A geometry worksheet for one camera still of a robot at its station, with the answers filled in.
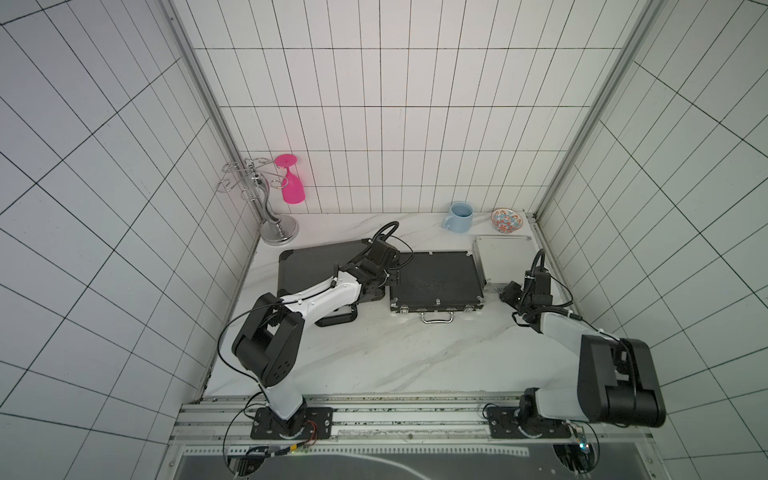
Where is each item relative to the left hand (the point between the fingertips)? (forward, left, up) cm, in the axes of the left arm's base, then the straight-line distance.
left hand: (384, 274), depth 91 cm
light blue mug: (+28, -28, -3) cm, 40 cm away
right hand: (-1, -42, -5) cm, 42 cm away
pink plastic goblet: (+31, +33, +7) cm, 46 cm away
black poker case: (-1, -17, -3) cm, 17 cm away
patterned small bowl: (+32, -49, -8) cm, 59 cm away
